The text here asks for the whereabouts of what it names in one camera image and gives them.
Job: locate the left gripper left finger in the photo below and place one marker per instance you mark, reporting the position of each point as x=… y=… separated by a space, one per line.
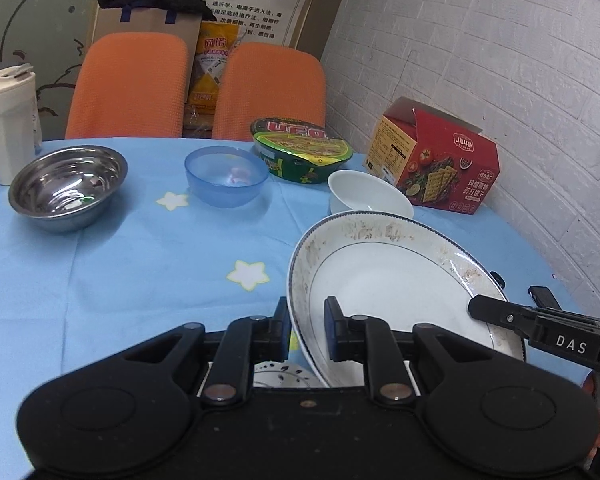
x=232 y=354

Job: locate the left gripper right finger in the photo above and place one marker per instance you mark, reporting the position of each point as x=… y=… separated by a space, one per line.
x=369 y=341

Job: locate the large white patterned plate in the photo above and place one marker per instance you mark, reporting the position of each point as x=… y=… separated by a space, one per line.
x=388 y=267

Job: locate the white ceramic bowl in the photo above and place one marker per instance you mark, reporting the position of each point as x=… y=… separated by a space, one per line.
x=356 y=191

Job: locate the stainless steel bowl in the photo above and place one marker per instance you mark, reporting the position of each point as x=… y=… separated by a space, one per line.
x=68 y=189

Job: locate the small floral plate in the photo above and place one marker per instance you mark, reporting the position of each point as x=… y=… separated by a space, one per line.
x=286 y=375

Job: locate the blue cartoon tablecloth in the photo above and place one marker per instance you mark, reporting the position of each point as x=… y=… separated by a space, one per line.
x=158 y=259

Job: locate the green instant noodle bowl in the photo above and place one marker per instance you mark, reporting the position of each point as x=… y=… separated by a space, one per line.
x=298 y=151

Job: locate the blue plastic bowl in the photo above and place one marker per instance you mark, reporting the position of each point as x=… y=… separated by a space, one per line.
x=225 y=177

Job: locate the red cracker box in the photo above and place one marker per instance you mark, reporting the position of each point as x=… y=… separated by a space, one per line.
x=435 y=159

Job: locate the right orange chair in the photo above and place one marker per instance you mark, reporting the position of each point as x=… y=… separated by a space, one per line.
x=262 y=81

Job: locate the orange chair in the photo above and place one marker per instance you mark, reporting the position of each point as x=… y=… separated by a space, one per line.
x=262 y=81
x=130 y=84

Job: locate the left orange chair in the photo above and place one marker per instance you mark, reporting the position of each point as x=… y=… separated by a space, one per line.
x=130 y=84

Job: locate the yellow snack bag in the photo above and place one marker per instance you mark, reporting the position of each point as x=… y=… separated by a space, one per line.
x=215 y=42

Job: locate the white tumbler cup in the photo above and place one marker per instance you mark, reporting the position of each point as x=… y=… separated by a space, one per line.
x=20 y=129

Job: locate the brown paper bag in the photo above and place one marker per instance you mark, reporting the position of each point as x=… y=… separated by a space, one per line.
x=183 y=25

